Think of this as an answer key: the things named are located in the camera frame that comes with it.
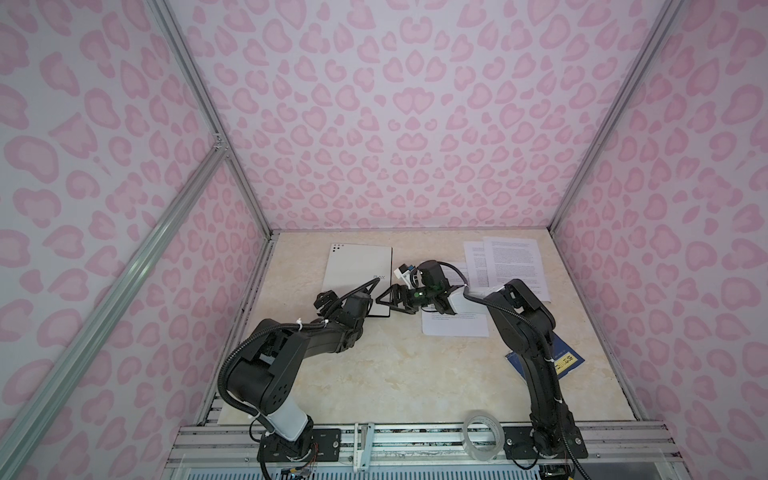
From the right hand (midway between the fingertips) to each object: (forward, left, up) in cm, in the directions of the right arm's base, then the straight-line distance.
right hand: (387, 302), depth 92 cm
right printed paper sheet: (+23, -46, -7) cm, 52 cm away
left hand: (0, +19, +1) cm, 19 cm away
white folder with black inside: (+20, +15, -8) cm, 26 cm away
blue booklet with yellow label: (-14, -51, -5) cm, 53 cm away
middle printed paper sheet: (+16, -31, -7) cm, 36 cm away
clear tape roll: (-38, -25, -4) cm, 46 cm away
